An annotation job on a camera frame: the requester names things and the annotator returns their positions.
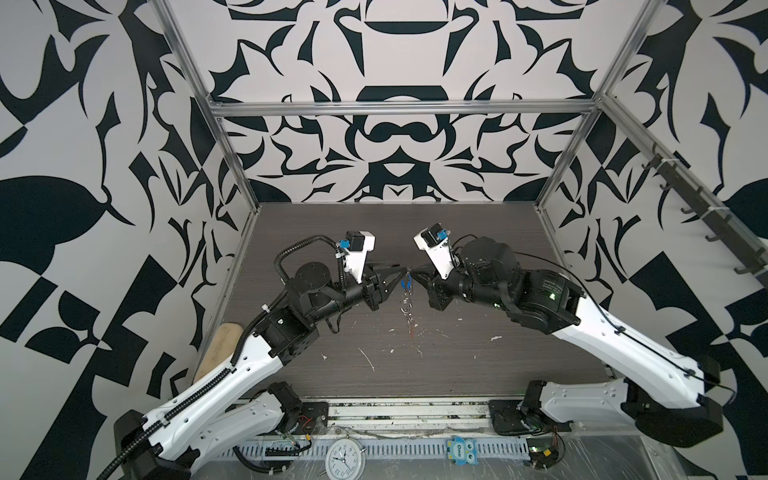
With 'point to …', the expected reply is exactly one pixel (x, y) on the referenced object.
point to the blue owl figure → (462, 451)
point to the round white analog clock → (345, 460)
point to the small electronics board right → (542, 451)
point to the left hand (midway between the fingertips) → (404, 261)
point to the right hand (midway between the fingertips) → (412, 272)
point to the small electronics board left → (281, 452)
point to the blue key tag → (409, 283)
